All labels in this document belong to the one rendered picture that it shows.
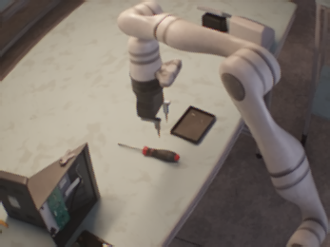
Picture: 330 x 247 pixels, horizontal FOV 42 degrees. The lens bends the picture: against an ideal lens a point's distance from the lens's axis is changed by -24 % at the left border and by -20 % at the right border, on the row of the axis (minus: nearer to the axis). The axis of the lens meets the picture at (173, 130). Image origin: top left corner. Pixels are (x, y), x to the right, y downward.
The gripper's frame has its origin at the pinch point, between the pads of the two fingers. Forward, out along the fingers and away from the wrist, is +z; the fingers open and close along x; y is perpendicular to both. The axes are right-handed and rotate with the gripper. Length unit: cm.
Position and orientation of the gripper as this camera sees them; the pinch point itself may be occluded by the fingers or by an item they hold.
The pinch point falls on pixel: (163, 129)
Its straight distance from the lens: 131.6
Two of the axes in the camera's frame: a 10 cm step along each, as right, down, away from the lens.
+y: -9.4, -1.9, 2.9
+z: 0.7, 7.0, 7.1
